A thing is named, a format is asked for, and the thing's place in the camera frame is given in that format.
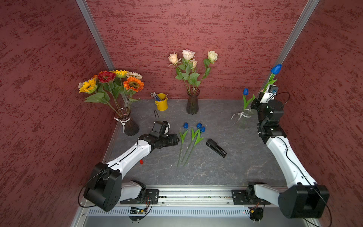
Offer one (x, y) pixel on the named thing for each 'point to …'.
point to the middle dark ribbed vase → (192, 101)
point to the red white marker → (141, 161)
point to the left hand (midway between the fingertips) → (173, 143)
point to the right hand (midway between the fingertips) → (260, 94)
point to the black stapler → (215, 147)
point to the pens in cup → (154, 95)
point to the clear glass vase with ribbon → (244, 117)
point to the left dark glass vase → (122, 115)
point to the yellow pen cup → (162, 105)
